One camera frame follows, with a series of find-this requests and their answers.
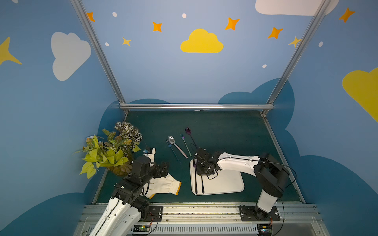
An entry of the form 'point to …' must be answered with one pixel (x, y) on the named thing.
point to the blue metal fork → (170, 145)
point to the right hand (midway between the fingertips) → (200, 170)
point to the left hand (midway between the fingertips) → (161, 161)
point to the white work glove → (165, 184)
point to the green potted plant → (115, 152)
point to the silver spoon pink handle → (171, 139)
